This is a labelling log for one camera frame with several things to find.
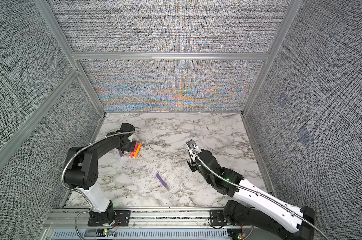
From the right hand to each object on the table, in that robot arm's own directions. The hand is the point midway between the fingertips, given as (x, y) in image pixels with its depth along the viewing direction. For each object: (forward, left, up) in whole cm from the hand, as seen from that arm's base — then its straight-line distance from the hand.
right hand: (191, 148), depth 71 cm
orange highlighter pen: (+10, +34, -25) cm, 43 cm away
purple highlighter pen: (-9, +15, -24) cm, 29 cm away
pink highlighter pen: (+7, +33, -15) cm, 37 cm away
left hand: (+14, +39, -20) cm, 46 cm away
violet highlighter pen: (+10, +44, -24) cm, 51 cm away
